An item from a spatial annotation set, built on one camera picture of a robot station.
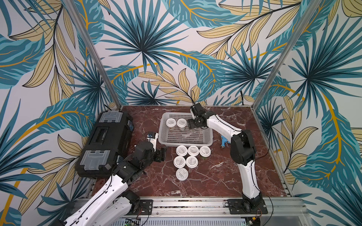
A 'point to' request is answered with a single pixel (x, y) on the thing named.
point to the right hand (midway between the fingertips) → (194, 122)
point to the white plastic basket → (186, 137)
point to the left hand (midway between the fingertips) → (160, 149)
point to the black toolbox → (108, 138)
